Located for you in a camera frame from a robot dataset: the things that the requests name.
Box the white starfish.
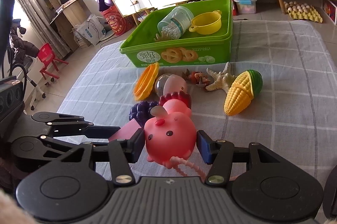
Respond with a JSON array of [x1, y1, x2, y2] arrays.
[[206, 62, 236, 93]]

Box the yellow toy corn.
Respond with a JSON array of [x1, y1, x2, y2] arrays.
[[224, 69, 263, 116]]

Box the white paper bag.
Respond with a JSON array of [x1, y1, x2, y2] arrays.
[[75, 14, 106, 45]]

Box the grey checked tablecloth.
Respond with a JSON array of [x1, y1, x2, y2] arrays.
[[59, 20, 336, 184]]

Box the clear plastic storage box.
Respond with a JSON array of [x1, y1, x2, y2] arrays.
[[234, 0, 257, 15]]

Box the red printed bag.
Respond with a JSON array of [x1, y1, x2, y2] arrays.
[[101, 6, 134, 36]]

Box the yellow egg tray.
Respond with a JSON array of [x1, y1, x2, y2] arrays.
[[283, 1, 323, 23]]

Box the pink pig toy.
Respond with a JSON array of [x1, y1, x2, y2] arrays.
[[144, 91, 206, 180]]

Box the purple toy grapes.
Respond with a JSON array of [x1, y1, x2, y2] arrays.
[[128, 101, 158, 127]]

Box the clear cotton swab jar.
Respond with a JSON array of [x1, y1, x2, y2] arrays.
[[156, 6, 194, 41]]

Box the yellow toy pot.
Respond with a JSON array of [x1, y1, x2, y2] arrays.
[[189, 10, 222, 35]]

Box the maroon wooden block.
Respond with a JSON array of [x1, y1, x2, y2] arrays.
[[108, 119, 142, 142]]

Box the red plastic child chair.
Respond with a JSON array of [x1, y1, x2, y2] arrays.
[[37, 43, 68, 80]]

